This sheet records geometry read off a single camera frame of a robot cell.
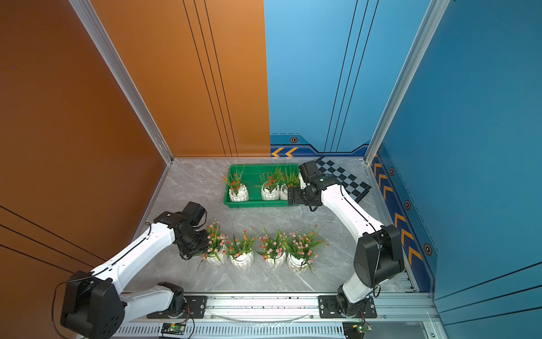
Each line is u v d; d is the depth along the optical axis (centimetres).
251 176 94
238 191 96
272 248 74
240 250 77
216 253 74
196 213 68
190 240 67
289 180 94
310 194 61
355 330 71
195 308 74
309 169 67
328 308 72
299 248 72
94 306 39
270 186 96
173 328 72
